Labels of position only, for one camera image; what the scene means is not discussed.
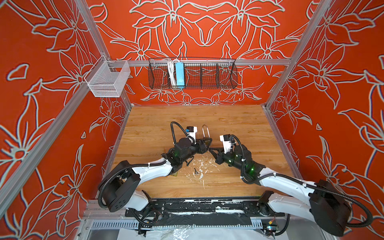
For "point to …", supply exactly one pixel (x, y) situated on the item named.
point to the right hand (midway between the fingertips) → (207, 149)
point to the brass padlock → (207, 144)
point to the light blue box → (180, 76)
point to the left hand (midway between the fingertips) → (209, 140)
